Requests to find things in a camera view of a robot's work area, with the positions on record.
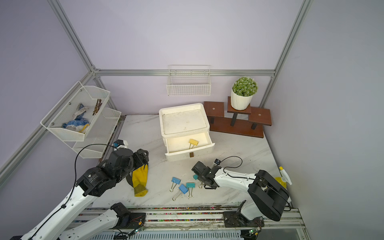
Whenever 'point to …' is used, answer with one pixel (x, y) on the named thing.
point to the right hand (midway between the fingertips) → (206, 179)
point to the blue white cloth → (80, 123)
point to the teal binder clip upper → (195, 176)
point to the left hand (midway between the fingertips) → (142, 157)
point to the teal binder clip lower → (190, 185)
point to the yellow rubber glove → (139, 181)
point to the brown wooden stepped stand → (249, 122)
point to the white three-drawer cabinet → (185, 129)
